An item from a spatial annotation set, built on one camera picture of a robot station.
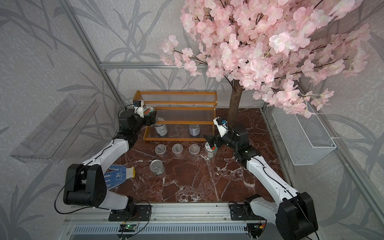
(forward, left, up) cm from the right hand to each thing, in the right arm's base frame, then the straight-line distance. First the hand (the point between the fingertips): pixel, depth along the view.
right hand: (211, 129), depth 78 cm
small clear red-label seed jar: (-2, +10, -19) cm, 21 cm away
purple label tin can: (+11, +10, -15) cm, 21 cm away
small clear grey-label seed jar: (-2, +20, -19) cm, 27 cm away
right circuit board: (-42, -20, -24) cm, 52 cm away
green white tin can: (+11, +31, -15) cm, 37 cm away
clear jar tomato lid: (-4, 0, -18) cm, 19 cm away
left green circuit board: (-41, +41, -24) cm, 63 cm away
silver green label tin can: (-12, +31, -18) cm, 38 cm away
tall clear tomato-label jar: (+13, +36, +2) cm, 38 cm away
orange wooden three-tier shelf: (+35, +22, -28) cm, 50 cm away
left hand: (+13, +35, +2) cm, 38 cm away
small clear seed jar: (-2, +31, -19) cm, 36 cm away
